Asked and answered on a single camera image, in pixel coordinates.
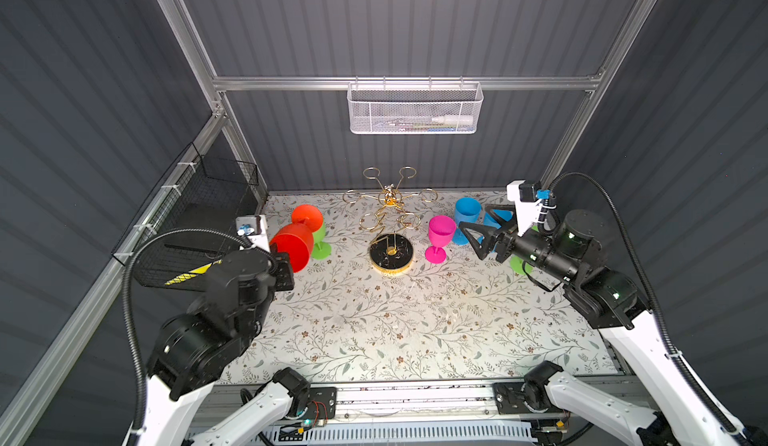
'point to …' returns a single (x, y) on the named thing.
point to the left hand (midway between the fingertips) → (276, 247)
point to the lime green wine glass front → (321, 250)
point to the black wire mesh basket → (206, 193)
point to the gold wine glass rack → (391, 252)
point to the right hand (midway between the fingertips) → (478, 219)
